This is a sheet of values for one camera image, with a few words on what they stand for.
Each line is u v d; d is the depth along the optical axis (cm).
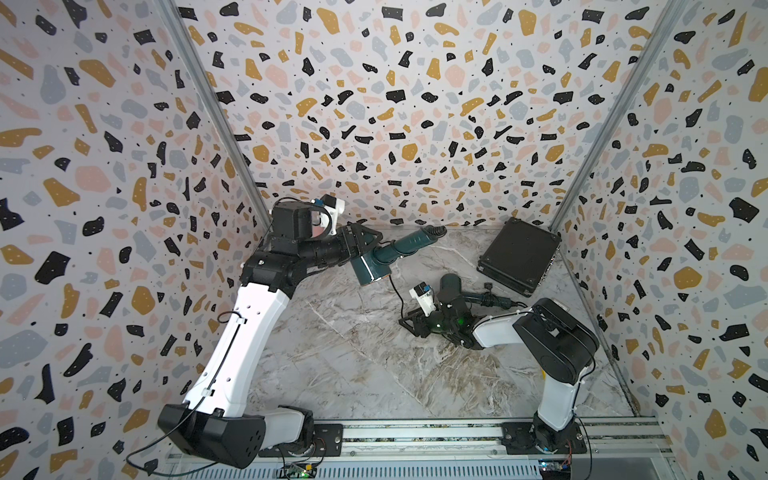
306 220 52
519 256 106
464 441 76
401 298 83
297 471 71
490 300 97
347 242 58
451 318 75
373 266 62
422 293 83
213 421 37
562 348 50
